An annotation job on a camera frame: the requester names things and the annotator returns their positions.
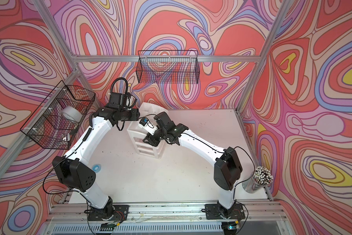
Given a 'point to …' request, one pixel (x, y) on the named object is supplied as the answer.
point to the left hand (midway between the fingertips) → (137, 113)
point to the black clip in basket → (74, 131)
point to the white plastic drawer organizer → (146, 110)
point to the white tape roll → (72, 113)
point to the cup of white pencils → (261, 177)
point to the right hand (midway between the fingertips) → (147, 141)
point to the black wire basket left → (54, 121)
